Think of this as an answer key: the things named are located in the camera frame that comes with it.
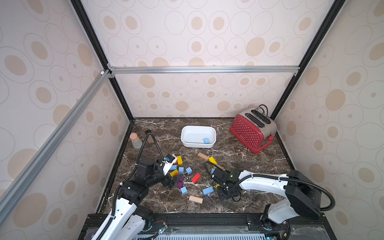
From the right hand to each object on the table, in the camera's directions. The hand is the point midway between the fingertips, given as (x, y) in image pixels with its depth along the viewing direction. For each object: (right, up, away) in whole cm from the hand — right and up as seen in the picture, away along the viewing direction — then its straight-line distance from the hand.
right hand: (226, 195), depth 83 cm
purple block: (-26, +6, +2) cm, 27 cm away
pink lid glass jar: (-56, +28, +15) cm, 65 cm away
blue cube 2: (-10, +29, +23) cm, 38 cm away
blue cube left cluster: (-21, +12, +6) cm, 25 cm away
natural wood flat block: (-17, -1, -2) cm, 17 cm away
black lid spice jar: (-49, +30, +20) cm, 61 cm away
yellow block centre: (-7, +17, +12) cm, 22 cm away
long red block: (-17, +8, +6) cm, 20 cm away
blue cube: (-23, +3, -2) cm, 24 cm away
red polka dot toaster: (+19, +37, +7) cm, 42 cm away
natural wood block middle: (-3, +16, +2) cm, 16 cm away
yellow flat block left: (-27, +17, +12) cm, 35 cm away
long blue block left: (-31, +13, +9) cm, 35 cm away
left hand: (-25, +18, -10) cm, 32 cm away
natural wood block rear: (-12, +20, +16) cm, 28 cm away
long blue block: (-10, +3, 0) cm, 10 cm away
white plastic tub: (-19, +32, +26) cm, 46 cm away
